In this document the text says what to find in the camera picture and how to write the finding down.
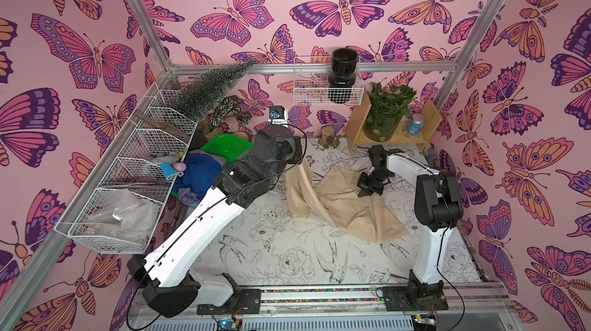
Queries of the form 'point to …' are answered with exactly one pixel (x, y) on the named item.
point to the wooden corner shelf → (359, 116)
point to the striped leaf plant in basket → (214, 127)
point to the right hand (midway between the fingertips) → (355, 192)
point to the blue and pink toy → (171, 169)
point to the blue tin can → (415, 124)
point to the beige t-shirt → (336, 198)
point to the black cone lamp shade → (198, 141)
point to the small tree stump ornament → (328, 137)
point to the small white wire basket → (311, 75)
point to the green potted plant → (386, 111)
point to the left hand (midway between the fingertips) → (298, 135)
